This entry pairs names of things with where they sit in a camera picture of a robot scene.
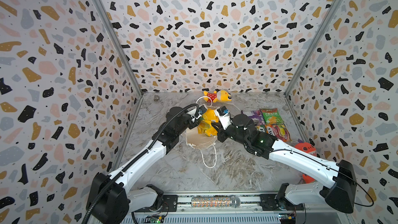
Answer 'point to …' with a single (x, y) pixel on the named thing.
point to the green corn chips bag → (271, 116)
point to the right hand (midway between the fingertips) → (210, 121)
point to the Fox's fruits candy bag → (279, 130)
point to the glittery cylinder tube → (233, 201)
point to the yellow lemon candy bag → (205, 126)
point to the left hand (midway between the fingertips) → (196, 105)
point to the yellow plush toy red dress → (218, 96)
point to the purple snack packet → (257, 116)
